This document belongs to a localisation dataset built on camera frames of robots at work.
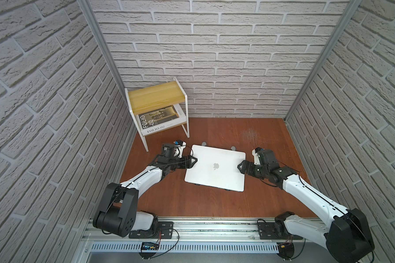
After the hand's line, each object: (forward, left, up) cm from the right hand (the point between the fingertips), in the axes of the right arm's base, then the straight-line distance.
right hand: (241, 168), depth 84 cm
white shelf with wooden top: (+25, +41, +23) cm, 53 cm away
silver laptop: (+1, +13, +1) cm, 13 cm away
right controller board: (-35, -15, -11) cm, 40 cm away
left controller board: (-30, +46, -11) cm, 56 cm away
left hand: (+9, +27, +1) cm, 28 cm away
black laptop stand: (+12, +3, +2) cm, 12 cm away
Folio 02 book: (+29, +43, +11) cm, 52 cm away
